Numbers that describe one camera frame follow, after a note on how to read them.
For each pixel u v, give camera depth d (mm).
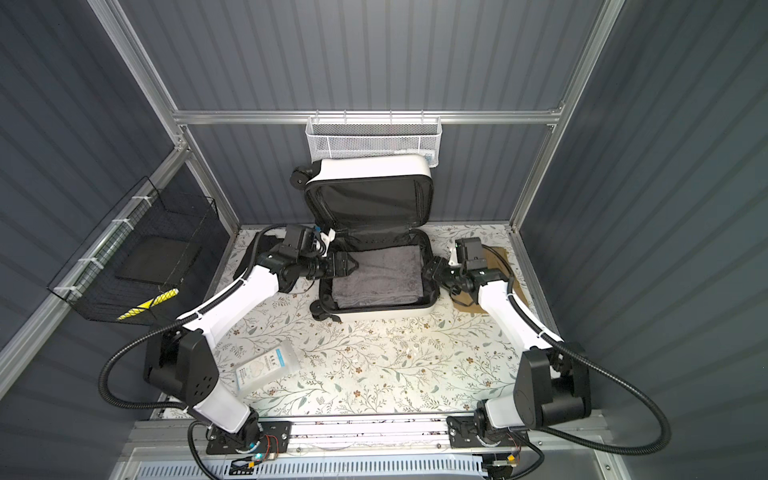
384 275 987
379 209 919
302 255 672
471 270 650
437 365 852
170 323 446
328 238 786
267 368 812
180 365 439
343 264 755
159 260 707
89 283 619
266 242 1170
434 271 760
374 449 731
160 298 693
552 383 426
